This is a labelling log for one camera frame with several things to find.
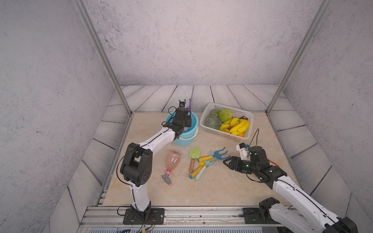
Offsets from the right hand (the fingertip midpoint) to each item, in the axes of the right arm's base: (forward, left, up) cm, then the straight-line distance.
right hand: (227, 163), depth 78 cm
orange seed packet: (+7, -29, -12) cm, 33 cm away
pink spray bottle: (+5, +30, -6) cm, 31 cm away
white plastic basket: (+44, -14, -6) cm, 47 cm away
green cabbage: (+36, -4, 0) cm, 36 cm away
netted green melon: (+32, +5, -2) cm, 32 cm away
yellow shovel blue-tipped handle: (+5, +13, -13) cm, 19 cm away
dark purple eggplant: (+39, -19, -6) cm, 44 cm away
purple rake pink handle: (+51, +21, -9) cm, 56 cm away
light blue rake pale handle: (+6, +10, -12) cm, 17 cm away
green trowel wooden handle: (+13, +18, -12) cm, 25 cm away
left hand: (+28, +21, +6) cm, 36 cm away
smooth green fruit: (+43, +3, -4) cm, 43 cm away
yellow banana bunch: (+28, -10, -3) cm, 29 cm away
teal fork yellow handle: (+12, +3, -13) cm, 18 cm away
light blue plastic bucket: (+17, +21, +3) cm, 27 cm away
